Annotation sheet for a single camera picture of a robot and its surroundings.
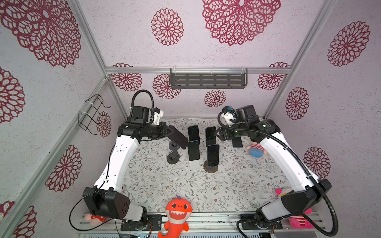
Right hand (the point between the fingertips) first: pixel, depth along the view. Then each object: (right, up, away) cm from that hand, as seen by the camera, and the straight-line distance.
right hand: (221, 128), depth 74 cm
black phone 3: (+18, -9, +31) cm, 37 cm away
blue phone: (-13, -13, +15) cm, 24 cm away
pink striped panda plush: (+36, -45, -3) cm, 58 cm away
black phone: (-22, -5, +2) cm, 23 cm away
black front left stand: (-26, -18, +19) cm, 36 cm away
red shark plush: (-21, -39, -4) cm, 45 cm away
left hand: (-24, -3, 0) cm, 25 cm away
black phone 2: (-13, -3, +21) cm, 25 cm away
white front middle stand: (-13, -23, +20) cm, 33 cm away
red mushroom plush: (-57, -43, -4) cm, 71 cm away
